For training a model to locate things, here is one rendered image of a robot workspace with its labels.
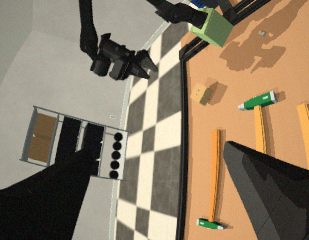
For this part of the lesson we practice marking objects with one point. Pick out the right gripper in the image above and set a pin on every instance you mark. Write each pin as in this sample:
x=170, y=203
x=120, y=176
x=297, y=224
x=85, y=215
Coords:
x=131, y=67

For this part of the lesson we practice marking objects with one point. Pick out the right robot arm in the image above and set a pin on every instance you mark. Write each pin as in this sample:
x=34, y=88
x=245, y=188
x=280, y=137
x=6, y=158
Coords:
x=89, y=38

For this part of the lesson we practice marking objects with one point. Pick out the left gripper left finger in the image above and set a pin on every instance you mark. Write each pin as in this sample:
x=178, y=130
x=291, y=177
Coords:
x=46, y=205

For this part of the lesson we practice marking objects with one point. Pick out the brown cardboard box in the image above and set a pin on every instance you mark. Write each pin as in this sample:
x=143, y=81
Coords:
x=201, y=94

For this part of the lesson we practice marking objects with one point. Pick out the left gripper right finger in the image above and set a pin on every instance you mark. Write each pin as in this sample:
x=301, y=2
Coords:
x=275, y=193

